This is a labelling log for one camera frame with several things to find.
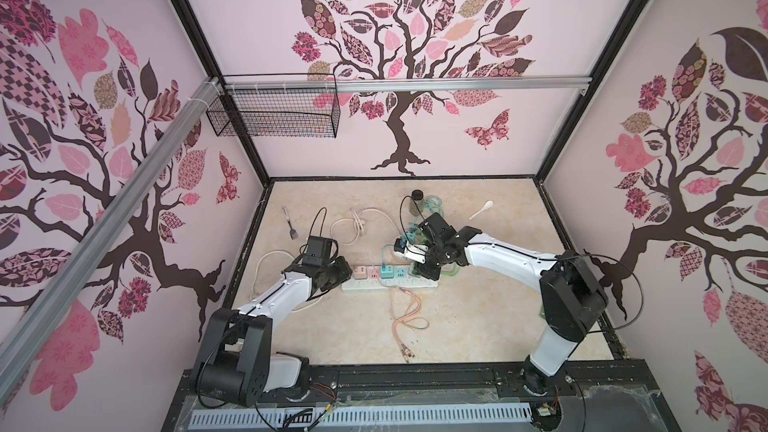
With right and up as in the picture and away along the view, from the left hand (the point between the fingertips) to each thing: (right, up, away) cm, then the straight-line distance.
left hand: (351, 274), depth 89 cm
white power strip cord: (-31, -2, +3) cm, 31 cm away
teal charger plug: (+11, +2, -3) cm, 12 cm away
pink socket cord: (+1, +14, +17) cm, 22 cm away
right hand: (+20, +5, -1) cm, 21 cm away
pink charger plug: (+3, +1, -2) cm, 4 cm away
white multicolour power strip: (+17, -1, 0) cm, 17 cm away
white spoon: (+49, +21, +21) cm, 58 cm away
